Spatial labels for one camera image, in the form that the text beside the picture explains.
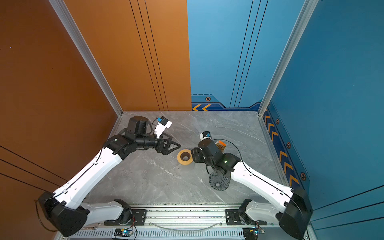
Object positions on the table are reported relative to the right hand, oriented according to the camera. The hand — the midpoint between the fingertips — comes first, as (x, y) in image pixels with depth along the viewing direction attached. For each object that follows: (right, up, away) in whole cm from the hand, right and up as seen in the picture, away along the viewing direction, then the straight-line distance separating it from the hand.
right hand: (193, 152), depth 76 cm
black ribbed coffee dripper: (+14, -18, +6) cm, 24 cm away
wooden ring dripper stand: (-5, -5, +11) cm, 13 cm away
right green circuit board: (+27, -37, -7) cm, 47 cm away
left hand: (-8, +7, -7) cm, 12 cm away
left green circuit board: (-34, -37, -5) cm, 51 cm away
